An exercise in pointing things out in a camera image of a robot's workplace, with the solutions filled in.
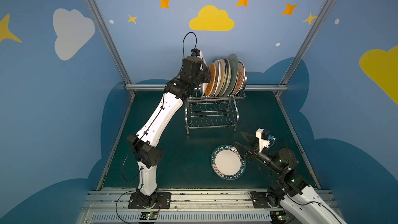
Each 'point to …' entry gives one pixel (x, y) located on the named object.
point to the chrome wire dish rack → (213, 111)
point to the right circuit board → (278, 217)
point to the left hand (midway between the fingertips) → (210, 69)
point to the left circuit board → (148, 215)
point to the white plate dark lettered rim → (226, 163)
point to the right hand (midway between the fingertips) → (241, 137)
